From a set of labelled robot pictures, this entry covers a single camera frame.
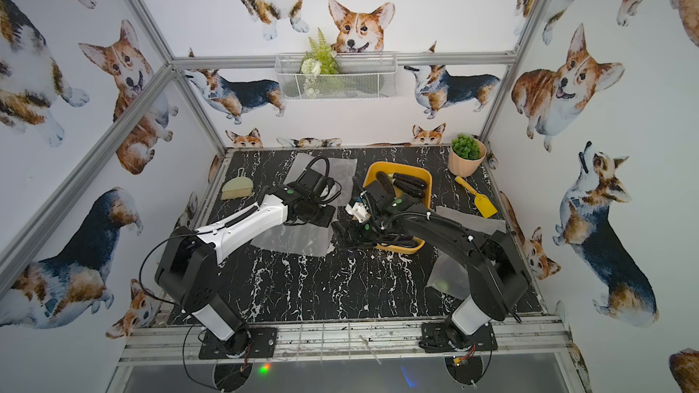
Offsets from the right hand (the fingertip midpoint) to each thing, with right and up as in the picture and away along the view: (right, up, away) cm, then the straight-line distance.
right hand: (344, 245), depth 78 cm
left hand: (-4, +7, +10) cm, 13 cm away
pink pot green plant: (+44, +27, +26) cm, 58 cm away
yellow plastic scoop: (+49, +10, +23) cm, 55 cm away
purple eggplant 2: (+14, +16, +31) cm, 38 cm away
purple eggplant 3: (+23, +14, +26) cm, 37 cm away
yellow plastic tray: (+22, -2, +11) cm, 25 cm away
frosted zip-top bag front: (+31, -10, +4) cm, 33 cm away
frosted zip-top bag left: (-16, -2, +17) cm, 24 cm away
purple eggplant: (+23, +18, +29) cm, 41 cm away
